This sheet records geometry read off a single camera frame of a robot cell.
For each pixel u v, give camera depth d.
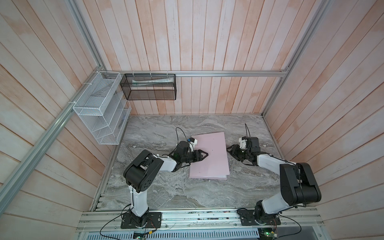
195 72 0.98
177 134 1.07
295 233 0.68
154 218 0.74
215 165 0.87
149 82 0.90
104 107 0.73
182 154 0.76
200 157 0.82
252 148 0.74
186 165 0.80
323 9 0.69
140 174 0.51
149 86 1.04
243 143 0.87
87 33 0.75
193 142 0.87
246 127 1.16
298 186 0.45
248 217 0.73
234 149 0.84
